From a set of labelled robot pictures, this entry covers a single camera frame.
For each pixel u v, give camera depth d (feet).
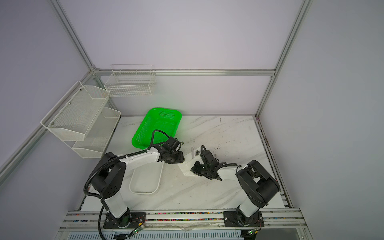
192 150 3.28
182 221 2.45
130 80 3.14
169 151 2.42
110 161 1.59
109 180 1.53
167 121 3.78
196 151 3.21
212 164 2.36
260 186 1.50
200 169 2.63
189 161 3.12
